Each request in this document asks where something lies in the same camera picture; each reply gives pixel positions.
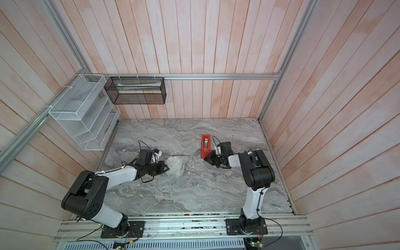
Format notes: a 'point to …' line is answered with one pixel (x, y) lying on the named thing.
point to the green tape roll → (205, 142)
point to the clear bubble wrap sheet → (176, 165)
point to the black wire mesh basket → (136, 90)
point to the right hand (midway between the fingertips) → (204, 158)
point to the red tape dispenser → (205, 150)
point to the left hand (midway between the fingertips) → (169, 170)
